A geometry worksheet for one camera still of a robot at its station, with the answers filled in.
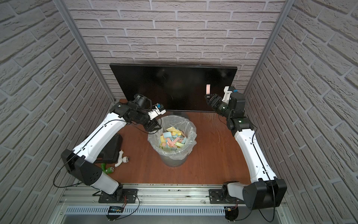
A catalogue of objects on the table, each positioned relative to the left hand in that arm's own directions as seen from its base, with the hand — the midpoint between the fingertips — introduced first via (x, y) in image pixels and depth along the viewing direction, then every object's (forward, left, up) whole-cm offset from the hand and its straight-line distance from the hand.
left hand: (155, 120), depth 77 cm
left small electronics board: (-40, +20, -27) cm, 52 cm away
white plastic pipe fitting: (-14, +20, -21) cm, 32 cm away
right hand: (+6, -30, +13) cm, 33 cm away
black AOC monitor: (+26, -9, +3) cm, 28 cm away
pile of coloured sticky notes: (-9, -10, -6) cm, 15 cm away
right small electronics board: (-42, -41, -23) cm, 63 cm away
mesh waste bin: (-19, -14, -6) cm, 24 cm away
